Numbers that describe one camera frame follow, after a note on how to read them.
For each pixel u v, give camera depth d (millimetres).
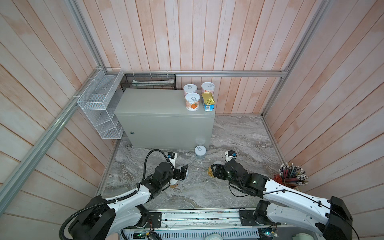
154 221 733
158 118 778
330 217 409
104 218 410
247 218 734
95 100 776
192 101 715
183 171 763
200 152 932
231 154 701
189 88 782
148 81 887
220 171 687
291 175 768
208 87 791
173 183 782
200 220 748
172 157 731
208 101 726
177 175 747
